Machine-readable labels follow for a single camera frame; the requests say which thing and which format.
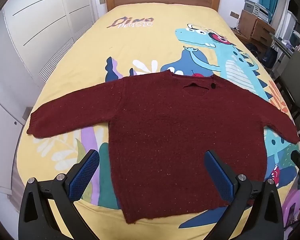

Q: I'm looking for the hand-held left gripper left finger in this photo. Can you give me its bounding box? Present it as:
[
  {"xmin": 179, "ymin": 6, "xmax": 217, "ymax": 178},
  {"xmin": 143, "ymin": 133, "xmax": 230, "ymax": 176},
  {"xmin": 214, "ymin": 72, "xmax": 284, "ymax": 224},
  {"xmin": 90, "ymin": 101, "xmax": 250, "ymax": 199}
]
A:
[{"xmin": 18, "ymin": 149, "xmax": 100, "ymax": 240}]

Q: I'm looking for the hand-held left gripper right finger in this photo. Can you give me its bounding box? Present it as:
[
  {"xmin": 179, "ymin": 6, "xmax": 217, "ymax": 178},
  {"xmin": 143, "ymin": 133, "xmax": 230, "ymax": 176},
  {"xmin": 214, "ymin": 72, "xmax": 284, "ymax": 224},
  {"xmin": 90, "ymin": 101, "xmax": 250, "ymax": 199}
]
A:
[{"xmin": 204, "ymin": 150, "xmax": 284, "ymax": 240}]

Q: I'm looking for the dark red knit sweater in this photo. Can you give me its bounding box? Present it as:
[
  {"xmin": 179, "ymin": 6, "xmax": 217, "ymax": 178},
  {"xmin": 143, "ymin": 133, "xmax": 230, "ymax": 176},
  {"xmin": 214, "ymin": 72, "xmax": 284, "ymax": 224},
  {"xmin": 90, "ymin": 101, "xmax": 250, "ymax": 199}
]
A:
[{"xmin": 27, "ymin": 70, "xmax": 300, "ymax": 224}]

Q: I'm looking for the dark bag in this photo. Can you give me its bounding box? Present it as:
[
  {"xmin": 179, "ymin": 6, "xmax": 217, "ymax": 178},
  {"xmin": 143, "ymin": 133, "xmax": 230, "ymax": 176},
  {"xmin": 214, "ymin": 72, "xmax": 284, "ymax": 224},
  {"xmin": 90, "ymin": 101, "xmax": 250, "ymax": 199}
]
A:
[{"xmin": 261, "ymin": 46, "xmax": 278, "ymax": 68}]

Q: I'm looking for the wooden cabinet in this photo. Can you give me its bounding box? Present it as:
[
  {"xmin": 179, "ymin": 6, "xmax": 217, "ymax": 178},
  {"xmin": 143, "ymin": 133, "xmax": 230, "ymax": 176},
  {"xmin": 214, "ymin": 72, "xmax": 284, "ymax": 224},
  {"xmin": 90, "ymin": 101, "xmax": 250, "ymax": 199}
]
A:
[{"xmin": 237, "ymin": 9, "xmax": 275, "ymax": 46}]

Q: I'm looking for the yellow dinosaur printed bedsheet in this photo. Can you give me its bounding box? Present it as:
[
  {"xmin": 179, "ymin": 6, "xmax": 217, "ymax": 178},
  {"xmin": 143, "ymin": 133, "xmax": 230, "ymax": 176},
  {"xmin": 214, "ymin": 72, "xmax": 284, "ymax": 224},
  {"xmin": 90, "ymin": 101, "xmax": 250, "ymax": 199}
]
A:
[{"xmin": 11, "ymin": 2, "xmax": 300, "ymax": 240}]

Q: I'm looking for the white wardrobe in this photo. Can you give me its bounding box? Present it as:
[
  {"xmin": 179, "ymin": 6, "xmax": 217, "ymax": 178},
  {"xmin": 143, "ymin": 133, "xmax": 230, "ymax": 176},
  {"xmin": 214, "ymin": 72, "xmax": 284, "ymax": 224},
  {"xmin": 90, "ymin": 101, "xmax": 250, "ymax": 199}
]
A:
[{"xmin": 0, "ymin": 0, "xmax": 105, "ymax": 193}]

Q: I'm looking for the grey printer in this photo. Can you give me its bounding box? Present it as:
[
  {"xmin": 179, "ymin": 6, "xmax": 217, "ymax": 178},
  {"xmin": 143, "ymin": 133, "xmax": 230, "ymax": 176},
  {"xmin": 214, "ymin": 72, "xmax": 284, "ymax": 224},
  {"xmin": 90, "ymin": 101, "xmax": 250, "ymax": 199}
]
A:
[{"xmin": 244, "ymin": 0, "xmax": 270, "ymax": 22}]

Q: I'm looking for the grey chair with black frame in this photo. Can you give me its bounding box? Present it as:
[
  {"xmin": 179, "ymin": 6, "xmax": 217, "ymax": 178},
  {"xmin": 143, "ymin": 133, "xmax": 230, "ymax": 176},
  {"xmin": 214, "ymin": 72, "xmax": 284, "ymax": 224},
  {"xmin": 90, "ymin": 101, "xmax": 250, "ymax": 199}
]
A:
[{"xmin": 275, "ymin": 50, "xmax": 300, "ymax": 130}]

